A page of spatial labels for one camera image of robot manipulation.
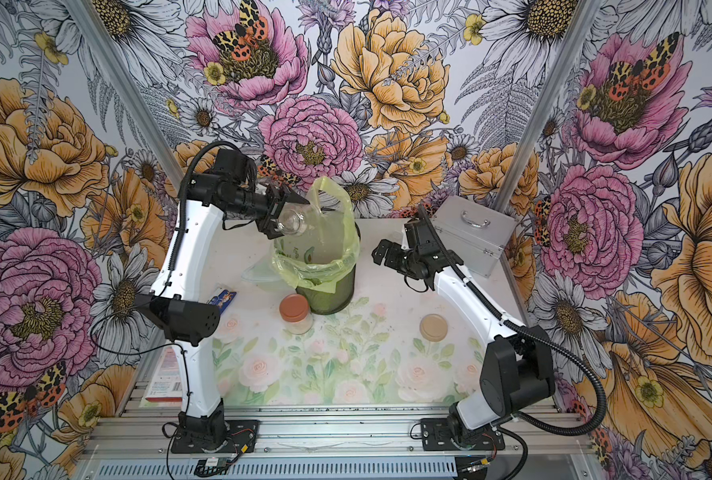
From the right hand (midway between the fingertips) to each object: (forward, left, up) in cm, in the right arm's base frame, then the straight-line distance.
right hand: (384, 264), depth 85 cm
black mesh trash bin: (-5, +17, -12) cm, 21 cm away
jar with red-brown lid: (-11, +25, -7) cm, 28 cm away
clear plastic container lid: (+12, +41, -19) cm, 47 cm away
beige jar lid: (-10, -15, -20) cm, 27 cm away
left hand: (+2, +20, +16) cm, 26 cm away
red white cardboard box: (-26, +58, -15) cm, 65 cm away
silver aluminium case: (+15, -31, -5) cm, 35 cm away
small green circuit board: (-43, +44, -22) cm, 65 cm away
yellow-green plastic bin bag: (+12, +17, -5) cm, 21 cm away
